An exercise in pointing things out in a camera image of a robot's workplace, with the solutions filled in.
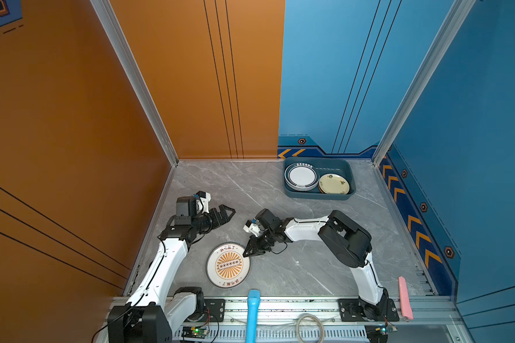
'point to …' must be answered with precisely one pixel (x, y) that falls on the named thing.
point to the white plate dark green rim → (302, 176)
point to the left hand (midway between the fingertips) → (227, 213)
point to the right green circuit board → (376, 333)
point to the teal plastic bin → (342, 166)
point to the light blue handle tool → (253, 301)
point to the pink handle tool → (405, 299)
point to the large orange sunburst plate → (226, 266)
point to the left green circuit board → (194, 331)
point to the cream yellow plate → (333, 184)
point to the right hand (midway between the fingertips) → (243, 256)
